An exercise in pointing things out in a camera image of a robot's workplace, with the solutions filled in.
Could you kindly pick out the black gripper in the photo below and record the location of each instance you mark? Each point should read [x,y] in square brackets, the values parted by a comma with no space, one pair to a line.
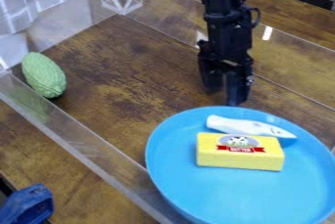
[226,51]

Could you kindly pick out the blue round plate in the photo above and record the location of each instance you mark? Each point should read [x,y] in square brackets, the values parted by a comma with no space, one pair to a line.
[215,195]

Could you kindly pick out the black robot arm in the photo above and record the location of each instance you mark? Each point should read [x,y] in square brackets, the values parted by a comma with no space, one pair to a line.
[224,5]

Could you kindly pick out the white toy fish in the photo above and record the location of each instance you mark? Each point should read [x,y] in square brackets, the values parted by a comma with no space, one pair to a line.
[250,127]

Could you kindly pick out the yellow toy butter block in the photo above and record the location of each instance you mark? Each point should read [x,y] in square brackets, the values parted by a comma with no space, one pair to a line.
[239,151]

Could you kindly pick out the green bumpy toy gourd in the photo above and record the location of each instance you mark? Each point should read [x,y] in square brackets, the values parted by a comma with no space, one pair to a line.
[45,76]

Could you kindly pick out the blue clamp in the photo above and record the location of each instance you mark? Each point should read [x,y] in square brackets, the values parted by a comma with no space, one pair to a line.
[29,206]

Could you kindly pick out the clear acrylic enclosure wall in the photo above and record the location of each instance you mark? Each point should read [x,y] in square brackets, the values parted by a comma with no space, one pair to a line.
[129,56]

